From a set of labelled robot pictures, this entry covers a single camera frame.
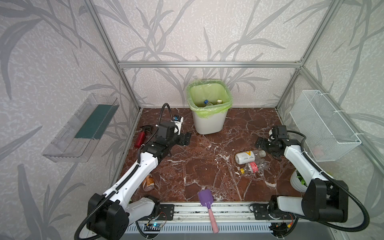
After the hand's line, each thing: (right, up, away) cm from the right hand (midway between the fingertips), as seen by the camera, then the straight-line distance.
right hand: (262, 142), depth 89 cm
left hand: (-45, +9, -9) cm, 46 cm away
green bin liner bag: (-31, +29, +16) cm, 45 cm away
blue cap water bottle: (-33, +26, +16) cm, 45 cm away
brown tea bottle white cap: (-24, +26, +11) cm, 37 cm away
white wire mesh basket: (+17, +7, -25) cm, 31 cm away
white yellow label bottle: (-8, -9, -2) cm, 12 cm away
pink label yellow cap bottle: (-2, -15, +1) cm, 15 cm away
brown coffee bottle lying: (-64, -21, -10) cm, 68 cm away
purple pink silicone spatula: (-34, -28, -12) cm, 46 cm away
